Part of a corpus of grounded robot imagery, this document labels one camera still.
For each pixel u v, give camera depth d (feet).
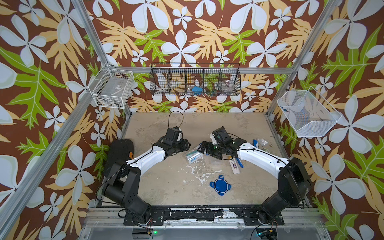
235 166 2.96
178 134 2.41
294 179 1.47
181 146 2.59
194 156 2.94
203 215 2.46
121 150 3.05
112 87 2.79
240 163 3.00
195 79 3.20
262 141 3.24
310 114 2.68
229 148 2.03
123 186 1.45
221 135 2.19
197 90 3.06
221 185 2.78
